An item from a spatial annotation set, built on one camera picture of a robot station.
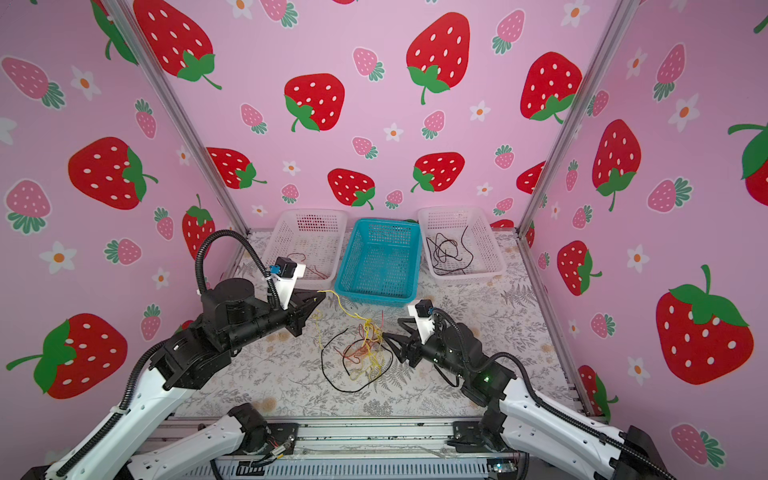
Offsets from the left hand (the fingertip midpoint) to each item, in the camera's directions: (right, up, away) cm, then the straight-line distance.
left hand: (323, 293), depth 62 cm
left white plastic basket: (-18, +15, +56) cm, 61 cm away
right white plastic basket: (+48, +15, +51) cm, 72 cm away
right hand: (+14, -10, +7) cm, 18 cm away
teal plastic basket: (+10, +5, +49) cm, 50 cm away
